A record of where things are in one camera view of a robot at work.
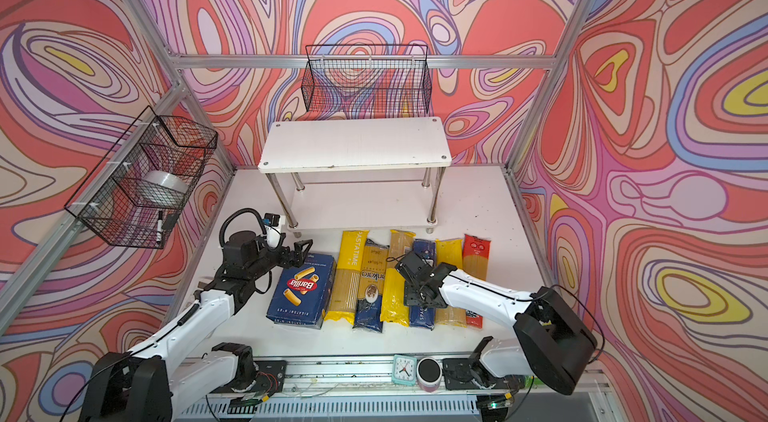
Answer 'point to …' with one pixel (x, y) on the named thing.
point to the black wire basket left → (132, 194)
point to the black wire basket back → (367, 81)
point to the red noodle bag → (475, 262)
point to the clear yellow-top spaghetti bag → (450, 251)
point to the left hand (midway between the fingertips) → (301, 237)
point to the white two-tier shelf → (357, 175)
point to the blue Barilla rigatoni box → (302, 293)
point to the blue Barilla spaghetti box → (424, 317)
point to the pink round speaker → (428, 374)
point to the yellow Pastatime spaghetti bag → (346, 284)
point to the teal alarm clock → (404, 370)
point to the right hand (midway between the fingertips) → (423, 303)
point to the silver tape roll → (161, 189)
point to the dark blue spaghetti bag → (369, 313)
